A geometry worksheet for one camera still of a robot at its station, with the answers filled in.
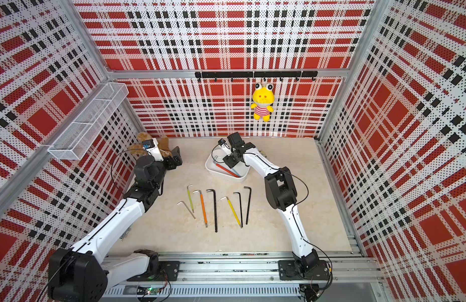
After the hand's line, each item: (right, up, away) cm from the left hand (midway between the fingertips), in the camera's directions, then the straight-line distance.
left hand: (172, 149), depth 80 cm
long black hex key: (+14, -21, +17) cm, 31 cm away
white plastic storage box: (+17, -10, +26) cm, 33 cm away
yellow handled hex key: (+26, -30, +11) cm, 41 cm away
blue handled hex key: (+26, -12, +25) cm, 38 cm away
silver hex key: (+4, -29, +11) cm, 31 cm away
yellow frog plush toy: (+41, +27, +11) cm, 50 cm away
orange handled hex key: (+11, -28, +12) cm, 33 cm away
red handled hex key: (+22, -11, +24) cm, 34 cm away
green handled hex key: (+3, -25, +16) cm, 30 cm away
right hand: (+25, -3, +22) cm, 33 cm away
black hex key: (+34, -27, +13) cm, 45 cm away
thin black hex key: (+29, -28, +11) cm, 42 cm away
